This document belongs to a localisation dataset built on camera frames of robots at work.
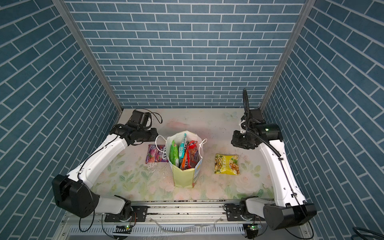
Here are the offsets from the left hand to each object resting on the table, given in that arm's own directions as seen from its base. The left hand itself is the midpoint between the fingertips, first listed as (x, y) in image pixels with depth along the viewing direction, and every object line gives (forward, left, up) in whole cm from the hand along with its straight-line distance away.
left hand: (160, 135), depth 81 cm
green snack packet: (-11, -9, -1) cm, 14 cm away
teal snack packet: (-9, -13, +2) cm, 16 cm away
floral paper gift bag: (-21, -15, -6) cm, 27 cm away
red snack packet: (-8, -18, -8) cm, 22 cm away
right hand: (-8, -39, +6) cm, 41 cm away
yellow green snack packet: (-9, -39, -17) cm, 43 cm away
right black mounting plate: (-34, -39, -18) cm, 55 cm away
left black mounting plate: (-34, +8, -20) cm, 40 cm away
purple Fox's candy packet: (-4, +6, -17) cm, 18 cm away
